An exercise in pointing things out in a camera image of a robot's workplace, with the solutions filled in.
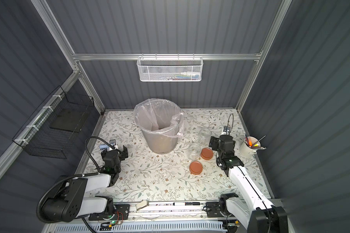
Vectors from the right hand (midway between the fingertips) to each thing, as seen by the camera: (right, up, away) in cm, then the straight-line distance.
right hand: (223, 138), depth 83 cm
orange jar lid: (-7, -12, +11) cm, 18 cm away
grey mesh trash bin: (-37, -5, +9) cm, 38 cm away
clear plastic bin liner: (-38, +13, +11) cm, 42 cm away
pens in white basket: (-22, +39, +10) cm, 46 cm away
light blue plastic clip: (-76, -7, +13) cm, 78 cm away
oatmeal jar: (-8, -1, +13) cm, 15 cm away
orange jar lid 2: (-15, -19, +6) cm, 25 cm away
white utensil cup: (+16, -6, +2) cm, 17 cm away
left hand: (-64, -7, +5) cm, 65 cm away
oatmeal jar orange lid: (-15, -10, +12) cm, 22 cm away
